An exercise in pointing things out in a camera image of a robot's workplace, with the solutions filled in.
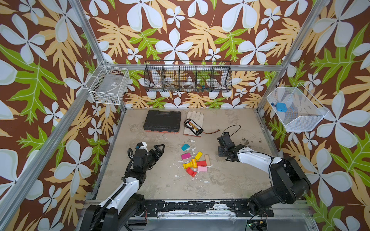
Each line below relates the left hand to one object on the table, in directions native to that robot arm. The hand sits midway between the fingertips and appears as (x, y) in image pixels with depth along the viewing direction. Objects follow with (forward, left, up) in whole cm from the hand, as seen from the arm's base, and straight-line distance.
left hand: (161, 146), depth 84 cm
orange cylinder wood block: (-6, -20, -10) cm, 23 cm away
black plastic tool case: (+25, +3, -7) cm, 26 cm away
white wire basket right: (+16, -79, +17) cm, 82 cm away
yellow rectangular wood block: (0, -23, -11) cm, 26 cm away
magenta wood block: (0, -15, -12) cm, 19 cm away
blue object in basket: (+20, -72, +14) cm, 77 cm away
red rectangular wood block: (-6, -24, -10) cm, 27 cm away
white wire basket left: (+31, +33, +22) cm, 50 cm away
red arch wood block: (-11, -17, -11) cm, 23 cm away
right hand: (+3, -39, -8) cm, 40 cm away
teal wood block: (+6, -14, -10) cm, 18 cm away
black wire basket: (+45, -17, +18) cm, 52 cm away
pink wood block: (-10, -25, -10) cm, 29 cm away
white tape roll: (+41, -16, +14) cm, 46 cm away
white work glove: (+33, -24, -11) cm, 42 cm away
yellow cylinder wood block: (-7, -16, -11) cm, 20 cm away
